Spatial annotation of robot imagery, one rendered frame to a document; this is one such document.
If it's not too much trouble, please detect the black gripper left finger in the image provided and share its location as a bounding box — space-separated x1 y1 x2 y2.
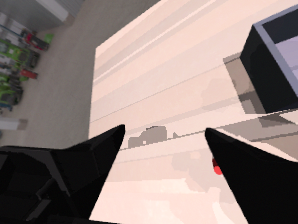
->
0 124 125 220

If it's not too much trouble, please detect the dark grey open square box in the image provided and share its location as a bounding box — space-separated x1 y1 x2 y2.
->
240 4 298 114

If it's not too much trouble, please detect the grey square plate with hole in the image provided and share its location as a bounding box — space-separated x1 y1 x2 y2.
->
275 36 298 80

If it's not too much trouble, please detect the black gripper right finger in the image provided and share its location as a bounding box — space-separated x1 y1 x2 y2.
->
205 127 298 224

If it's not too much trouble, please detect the dark red peg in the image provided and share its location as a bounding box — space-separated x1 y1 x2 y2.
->
212 158 223 175

